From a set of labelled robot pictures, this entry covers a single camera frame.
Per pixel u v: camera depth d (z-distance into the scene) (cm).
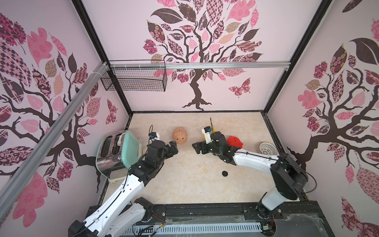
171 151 68
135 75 95
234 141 91
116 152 75
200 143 76
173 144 70
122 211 46
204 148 76
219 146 67
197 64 95
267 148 95
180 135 95
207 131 76
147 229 72
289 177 45
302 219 72
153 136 66
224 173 88
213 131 75
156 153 55
